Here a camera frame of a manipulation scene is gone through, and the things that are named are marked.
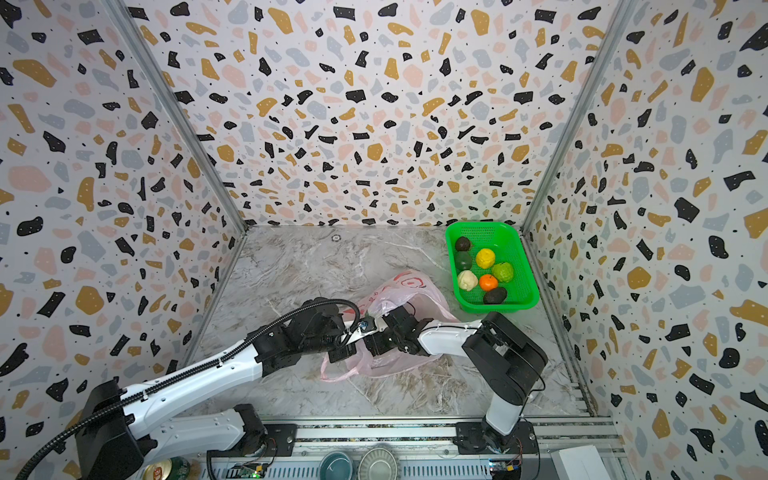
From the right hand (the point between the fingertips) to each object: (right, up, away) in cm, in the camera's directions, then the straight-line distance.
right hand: (364, 336), depth 88 cm
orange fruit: (+40, +15, +12) cm, 44 cm away
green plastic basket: (+43, +20, +18) cm, 51 cm away
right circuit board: (+36, -28, -16) cm, 48 cm away
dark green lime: (+32, +22, +16) cm, 42 cm away
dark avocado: (+41, +11, +8) cm, 44 cm away
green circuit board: (-25, -27, -18) cm, 41 cm away
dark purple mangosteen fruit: (+34, +28, +25) cm, 50 cm away
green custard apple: (+45, +18, +13) cm, 50 cm away
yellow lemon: (+41, +23, +18) cm, 50 cm away
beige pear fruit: (+33, +15, +12) cm, 38 cm away
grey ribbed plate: (+5, -25, -17) cm, 31 cm away
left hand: (+1, +5, -12) cm, 13 cm away
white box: (+51, -23, -20) cm, 60 cm away
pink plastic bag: (+13, +15, -14) cm, 25 cm away
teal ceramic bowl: (-5, -26, -17) cm, 32 cm away
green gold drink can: (-36, -19, -27) cm, 49 cm away
